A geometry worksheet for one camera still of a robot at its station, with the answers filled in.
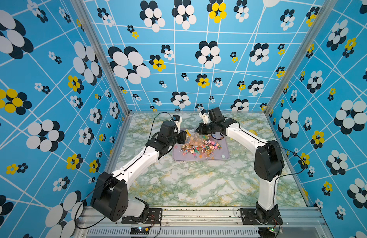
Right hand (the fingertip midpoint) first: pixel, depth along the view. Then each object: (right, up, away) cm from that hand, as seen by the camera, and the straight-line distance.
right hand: (197, 129), depth 91 cm
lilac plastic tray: (+16, -16, +4) cm, 23 cm away
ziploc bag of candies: (-2, -6, -1) cm, 6 cm away
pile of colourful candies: (+5, -11, +5) cm, 13 cm away
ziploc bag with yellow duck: (+39, -2, +8) cm, 40 cm away
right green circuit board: (+32, -49, -21) cm, 62 cm away
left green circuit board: (-30, -50, -19) cm, 61 cm away
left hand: (-6, -1, -9) cm, 11 cm away
